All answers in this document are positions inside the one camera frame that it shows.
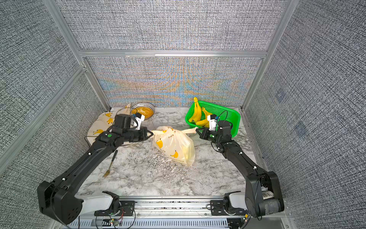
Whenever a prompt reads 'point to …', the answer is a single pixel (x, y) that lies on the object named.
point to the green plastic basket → (222, 113)
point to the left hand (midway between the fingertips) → (155, 132)
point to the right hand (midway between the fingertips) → (197, 126)
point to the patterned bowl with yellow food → (145, 109)
